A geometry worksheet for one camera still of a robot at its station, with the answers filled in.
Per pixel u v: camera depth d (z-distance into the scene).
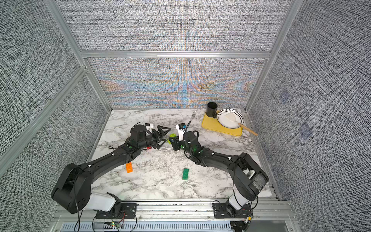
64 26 0.75
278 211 0.75
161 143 0.81
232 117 1.13
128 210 0.74
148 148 0.72
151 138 0.73
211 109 1.10
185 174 0.85
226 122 1.10
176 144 0.75
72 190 0.42
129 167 0.87
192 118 1.16
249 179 0.45
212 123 1.11
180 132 0.75
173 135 0.82
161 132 0.74
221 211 0.73
